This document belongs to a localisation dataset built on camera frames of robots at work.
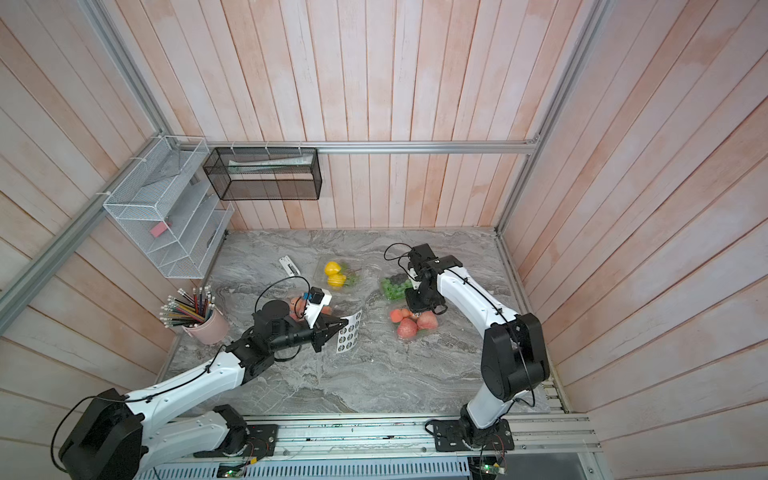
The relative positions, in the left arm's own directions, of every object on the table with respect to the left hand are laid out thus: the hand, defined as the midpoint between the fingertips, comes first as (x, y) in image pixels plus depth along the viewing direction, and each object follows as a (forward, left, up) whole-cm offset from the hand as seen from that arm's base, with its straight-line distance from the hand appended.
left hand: (345, 326), depth 76 cm
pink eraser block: (+24, +54, +11) cm, 60 cm away
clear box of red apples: (+6, -18, -12) cm, 23 cm away
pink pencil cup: (+3, +40, -9) cm, 41 cm away
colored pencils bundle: (+6, +46, -4) cm, 47 cm away
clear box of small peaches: (0, +11, +10) cm, 14 cm away
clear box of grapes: (+20, -14, -12) cm, 27 cm away
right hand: (+11, -20, -7) cm, 24 cm away
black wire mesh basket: (+55, +32, +8) cm, 65 cm away
